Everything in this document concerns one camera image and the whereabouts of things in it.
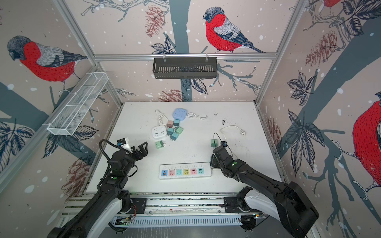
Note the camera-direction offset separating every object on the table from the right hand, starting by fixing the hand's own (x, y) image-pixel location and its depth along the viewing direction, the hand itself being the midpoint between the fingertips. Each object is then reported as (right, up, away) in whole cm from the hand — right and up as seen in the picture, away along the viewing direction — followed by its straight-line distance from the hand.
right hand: (213, 160), depth 87 cm
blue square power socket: (-23, +28, +23) cm, 43 cm away
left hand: (-43, +10, -4) cm, 44 cm away
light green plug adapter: (-22, +16, +16) cm, 32 cm away
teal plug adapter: (-26, +12, +12) cm, 31 cm away
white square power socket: (-36, +16, +14) cm, 42 cm away
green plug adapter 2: (-34, +8, +8) cm, 36 cm away
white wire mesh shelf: (-74, +32, -10) cm, 82 cm away
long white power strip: (-20, -5, -3) cm, 21 cm away
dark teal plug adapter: (-25, +21, +22) cm, 40 cm away
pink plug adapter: (-30, +20, +20) cm, 42 cm away
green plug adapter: (+1, +9, +11) cm, 14 cm away
